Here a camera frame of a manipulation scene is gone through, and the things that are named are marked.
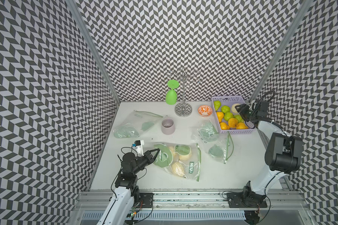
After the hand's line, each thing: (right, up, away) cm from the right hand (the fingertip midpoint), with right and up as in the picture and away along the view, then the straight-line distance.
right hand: (236, 110), depth 94 cm
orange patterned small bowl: (-18, 0, +17) cm, 25 cm away
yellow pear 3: (-2, -9, +2) cm, 9 cm away
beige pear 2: (-40, -33, -17) cm, 55 cm away
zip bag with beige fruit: (-37, -31, -11) cm, 49 cm away
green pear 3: (-3, -4, +8) cm, 10 cm away
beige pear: (-3, +1, -1) cm, 3 cm away
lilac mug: (-47, -11, -3) cm, 48 cm away
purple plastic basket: (+3, +8, +21) cm, 22 cm away
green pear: (-9, +5, +14) cm, 18 cm away
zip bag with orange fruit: (-13, -25, 0) cm, 28 cm away
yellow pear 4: (+3, -11, 0) cm, 11 cm away
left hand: (-51, -24, -15) cm, 58 cm away
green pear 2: (-3, +1, +12) cm, 13 cm away
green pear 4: (+4, -6, +6) cm, 9 cm away
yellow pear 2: (-8, -11, +3) cm, 14 cm away
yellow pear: (-9, -3, +9) cm, 13 cm away
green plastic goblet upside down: (-45, +9, -5) cm, 46 cm away
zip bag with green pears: (-72, -10, +17) cm, 75 cm away
